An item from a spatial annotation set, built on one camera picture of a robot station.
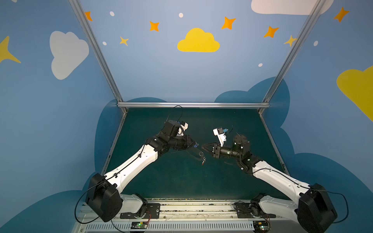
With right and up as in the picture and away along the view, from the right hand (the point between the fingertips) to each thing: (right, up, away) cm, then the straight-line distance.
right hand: (204, 145), depth 74 cm
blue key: (-4, -1, +4) cm, 6 cm away
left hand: (-3, +1, +1) cm, 4 cm away
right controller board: (+28, -41, -2) cm, 49 cm away
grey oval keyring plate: (-4, -5, +4) cm, 7 cm away
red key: (+1, -9, +7) cm, 11 cm away
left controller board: (-33, -40, -3) cm, 52 cm away
